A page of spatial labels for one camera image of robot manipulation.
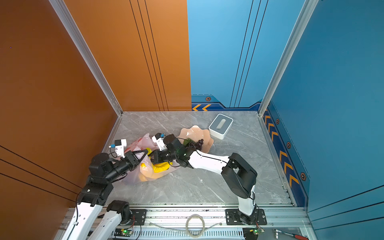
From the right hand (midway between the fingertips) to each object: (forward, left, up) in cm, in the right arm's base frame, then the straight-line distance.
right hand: (147, 158), depth 74 cm
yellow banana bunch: (0, -5, -9) cm, 11 cm away
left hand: (+1, -3, +7) cm, 8 cm away
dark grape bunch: (+16, -25, -13) cm, 32 cm away
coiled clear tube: (-27, -20, -18) cm, 38 cm away
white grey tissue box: (+33, -41, -15) cm, 55 cm away
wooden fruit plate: (+28, -23, -15) cm, 39 cm away
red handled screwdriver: (-29, -70, -19) cm, 78 cm away
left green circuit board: (-28, +10, -20) cm, 36 cm away
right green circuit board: (-28, -51, -20) cm, 62 cm away
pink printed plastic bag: (-6, 0, 0) cm, 6 cm away
